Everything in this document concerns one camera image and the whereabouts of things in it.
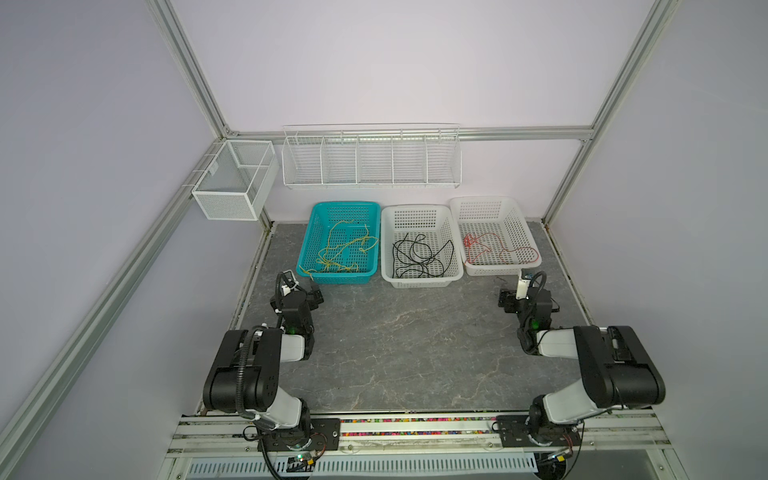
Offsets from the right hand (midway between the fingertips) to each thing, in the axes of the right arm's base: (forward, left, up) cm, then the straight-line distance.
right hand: (520, 288), depth 93 cm
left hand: (-1, +70, +3) cm, 70 cm away
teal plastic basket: (+25, +61, -6) cm, 66 cm away
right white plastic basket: (+36, -3, -2) cm, 36 cm away
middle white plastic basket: (+32, +25, -1) cm, 41 cm away
